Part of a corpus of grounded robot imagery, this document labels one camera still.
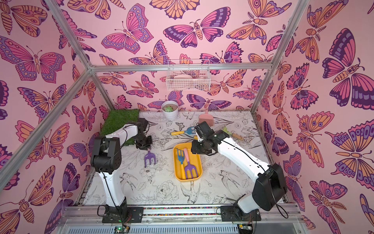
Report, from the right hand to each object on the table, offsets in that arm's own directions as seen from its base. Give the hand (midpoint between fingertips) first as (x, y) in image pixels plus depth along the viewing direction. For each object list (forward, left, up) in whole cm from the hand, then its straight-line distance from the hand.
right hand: (191, 151), depth 80 cm
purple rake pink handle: (-2, +2, -15) cm, 15 cm away
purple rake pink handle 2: (+4, +28, -15) cm, 32 cm away
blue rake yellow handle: (+3, +6, -14) cm, 15 cm away
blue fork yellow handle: (+25, +1, -15) cm, 29 cm away
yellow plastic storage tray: (+2, -2, -14) cm, 15 cm away
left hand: (+11, +27, -14) cm, 33 cm away
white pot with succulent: (+36, +17, -4) cm, 40 cm away
